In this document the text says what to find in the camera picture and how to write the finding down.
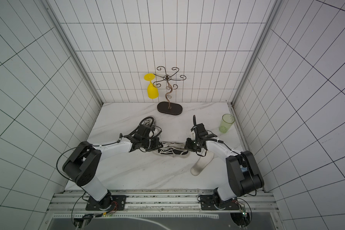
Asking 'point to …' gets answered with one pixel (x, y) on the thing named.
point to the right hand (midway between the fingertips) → (187, 144)
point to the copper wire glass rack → (169, 108)
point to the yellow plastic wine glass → (152, 90)
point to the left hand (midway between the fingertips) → (160, 148)
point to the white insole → (202, 163)
